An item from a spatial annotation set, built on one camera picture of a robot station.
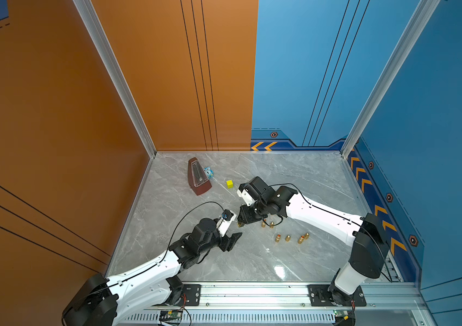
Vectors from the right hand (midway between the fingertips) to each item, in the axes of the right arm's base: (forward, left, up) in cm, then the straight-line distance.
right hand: (240, 218), depth 79 cm
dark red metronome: (+23, +21, -3) cm, 31 cm away
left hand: (-1, +2, -4) cm, 5 cm away
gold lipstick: (-7, -8, +8) cm, 13 cm away
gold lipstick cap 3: (-3, -21, -13) cm, 24 cm away
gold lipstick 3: (-4, -25, -11) cm, 28 cm away
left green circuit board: (-29, +23, -16) cm, 41 cm away
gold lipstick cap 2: (-7, -11, +9) cm, 16 cm away
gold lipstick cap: (-2, +1, 0) cm, 3 cm away
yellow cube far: (+24, +5, -10) cm, 26 cm away
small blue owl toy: (+33, +17, -11) cm, 39 cm away
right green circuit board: (-29, -36, -17) cm, 49 cm away
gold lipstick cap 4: (-2, -29, -13) cm, 31 cm away
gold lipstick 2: (-3, -16, -11) cm, 20 cm away
